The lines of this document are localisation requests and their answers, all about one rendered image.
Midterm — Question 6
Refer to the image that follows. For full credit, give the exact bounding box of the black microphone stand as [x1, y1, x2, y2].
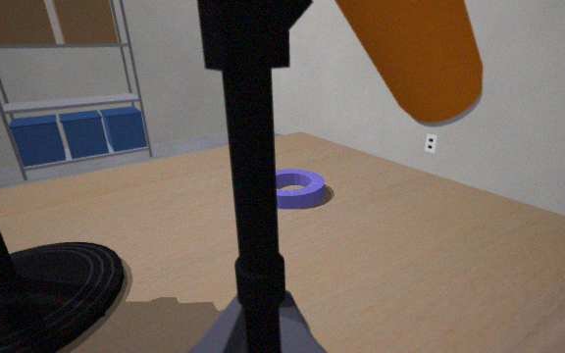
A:
[0, 232, 125, 353]
[197, 0, 313, 353]

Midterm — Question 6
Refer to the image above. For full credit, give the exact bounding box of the orange microphone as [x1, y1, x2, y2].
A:
[334, 0, 483, 127]

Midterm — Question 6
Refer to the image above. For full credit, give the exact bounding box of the blue ring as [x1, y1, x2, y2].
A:
[276, 169, 325, 209]

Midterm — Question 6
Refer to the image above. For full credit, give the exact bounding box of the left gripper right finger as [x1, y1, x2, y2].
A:
[279, 290, 328, 353]

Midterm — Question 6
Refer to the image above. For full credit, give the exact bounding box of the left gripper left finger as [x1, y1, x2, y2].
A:
[185, 294, 248, 353]

